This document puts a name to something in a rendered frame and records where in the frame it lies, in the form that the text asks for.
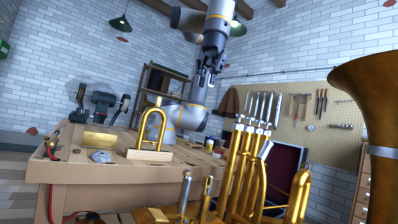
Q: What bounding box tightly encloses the wooden handled hammer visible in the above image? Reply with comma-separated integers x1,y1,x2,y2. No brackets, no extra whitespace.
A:
303,93,312,122
287,93,295,117

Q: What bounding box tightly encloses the brass valve slide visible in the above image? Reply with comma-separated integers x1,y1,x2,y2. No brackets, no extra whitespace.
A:
134,96,168,153

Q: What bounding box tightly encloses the yellow polishing cloth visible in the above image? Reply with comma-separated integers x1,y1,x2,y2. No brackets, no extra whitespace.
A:
80,130,119,151

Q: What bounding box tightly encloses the grey wall pipe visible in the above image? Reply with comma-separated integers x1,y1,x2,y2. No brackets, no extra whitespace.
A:
215,65,337,80

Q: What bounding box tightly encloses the grey metal band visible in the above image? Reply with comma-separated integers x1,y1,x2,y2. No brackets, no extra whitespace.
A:
364,144,398,161

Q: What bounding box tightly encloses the brass trigger lever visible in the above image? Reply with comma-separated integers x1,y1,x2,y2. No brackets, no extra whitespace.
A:
198,174,215,224

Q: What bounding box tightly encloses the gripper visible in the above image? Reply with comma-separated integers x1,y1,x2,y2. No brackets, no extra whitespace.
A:
195,30,230,89

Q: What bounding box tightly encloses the wooden drawer cabinet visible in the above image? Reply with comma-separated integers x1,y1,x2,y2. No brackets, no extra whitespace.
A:
347,136,373,224

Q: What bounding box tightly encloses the orange gas tank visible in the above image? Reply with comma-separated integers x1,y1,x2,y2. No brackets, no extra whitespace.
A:
74,211,107,224

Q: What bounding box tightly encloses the dark maroon lined instrument case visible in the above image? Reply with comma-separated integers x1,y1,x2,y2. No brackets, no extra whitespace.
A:
210,129,309,219

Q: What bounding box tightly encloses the brown wooden bar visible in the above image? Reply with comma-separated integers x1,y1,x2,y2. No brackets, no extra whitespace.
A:
328,123,355,131

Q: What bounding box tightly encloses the dark green bench buffer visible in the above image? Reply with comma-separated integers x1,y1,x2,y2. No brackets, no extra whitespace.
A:
75,82,132,126

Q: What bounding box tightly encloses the tan pegboard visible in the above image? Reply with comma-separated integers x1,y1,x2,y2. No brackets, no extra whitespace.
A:
223,80,365,174

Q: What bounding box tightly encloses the red handled hammer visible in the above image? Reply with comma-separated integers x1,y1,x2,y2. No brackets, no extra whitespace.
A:
293,93,303,129

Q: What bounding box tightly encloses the red hose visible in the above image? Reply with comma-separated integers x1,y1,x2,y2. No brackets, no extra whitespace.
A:
45,145,94,224

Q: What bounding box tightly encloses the green pendant lamp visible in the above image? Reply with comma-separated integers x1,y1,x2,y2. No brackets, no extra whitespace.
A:
229,0,248,38
108,0,134,34

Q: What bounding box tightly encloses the wooden workbench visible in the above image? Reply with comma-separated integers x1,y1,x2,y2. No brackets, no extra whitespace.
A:
24,117,233,224

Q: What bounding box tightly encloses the silver cylinder pin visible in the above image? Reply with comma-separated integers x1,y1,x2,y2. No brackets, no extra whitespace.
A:
176,167,193,224

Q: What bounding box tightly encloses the brown hanging apron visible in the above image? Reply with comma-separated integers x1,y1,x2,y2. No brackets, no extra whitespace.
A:
216,86,240,119

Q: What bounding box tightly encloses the brass torch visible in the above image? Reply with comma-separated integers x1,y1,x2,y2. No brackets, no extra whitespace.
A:
43,128,62,161

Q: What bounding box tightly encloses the grey crumpled rag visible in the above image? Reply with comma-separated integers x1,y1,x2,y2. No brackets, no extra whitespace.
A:
88,150,113,164

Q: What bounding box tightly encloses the brass tuba body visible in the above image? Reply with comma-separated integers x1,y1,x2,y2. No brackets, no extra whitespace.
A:
130,49,398,224

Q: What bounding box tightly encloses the wooden block with green felt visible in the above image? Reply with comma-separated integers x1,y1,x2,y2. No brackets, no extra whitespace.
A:
123,146,174,162

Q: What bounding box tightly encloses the wooden shelf unit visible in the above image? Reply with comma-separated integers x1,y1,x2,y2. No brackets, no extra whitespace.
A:
128,59,194,130

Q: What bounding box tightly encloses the white bottle with blue cap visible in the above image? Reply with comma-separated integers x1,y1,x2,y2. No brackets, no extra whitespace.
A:
204,135,215,155

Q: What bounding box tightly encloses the green wall box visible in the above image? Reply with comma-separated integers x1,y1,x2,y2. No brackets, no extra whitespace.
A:
0,38,11,60

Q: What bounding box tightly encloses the dark bench vise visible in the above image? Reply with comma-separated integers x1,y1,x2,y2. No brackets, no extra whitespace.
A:
68,107,91,125

